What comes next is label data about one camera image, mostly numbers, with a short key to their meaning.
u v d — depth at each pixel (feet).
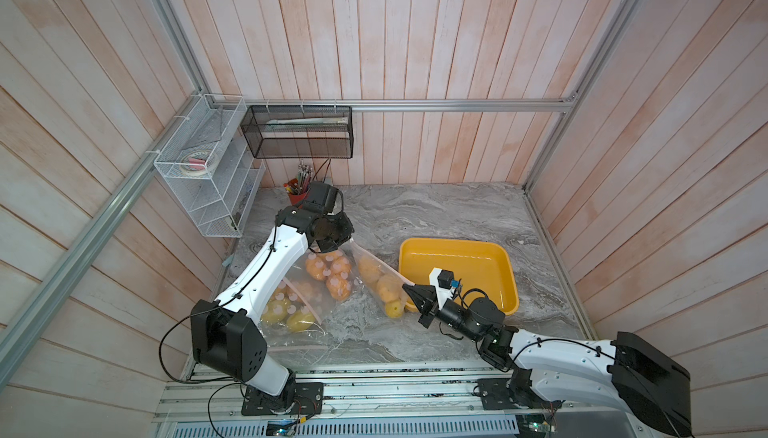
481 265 3.12
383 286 2.61
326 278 2.91
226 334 1.35
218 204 2.56
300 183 3.42
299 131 3.38
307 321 2.68
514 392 2.14
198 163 2.31
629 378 1.40
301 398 2.40
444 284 2.02
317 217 2.01
